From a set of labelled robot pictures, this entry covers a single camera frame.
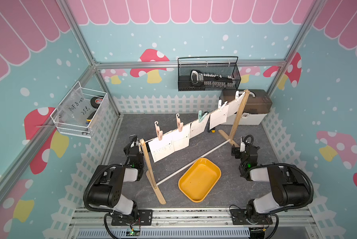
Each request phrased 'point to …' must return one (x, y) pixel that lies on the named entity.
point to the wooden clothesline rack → (232, 138)
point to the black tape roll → (95, 101)
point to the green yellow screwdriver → (213, 130)
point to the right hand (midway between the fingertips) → (242, 144)
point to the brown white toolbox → (259, 103)
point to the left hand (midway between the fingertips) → (138, 143)
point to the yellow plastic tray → (200, 180)
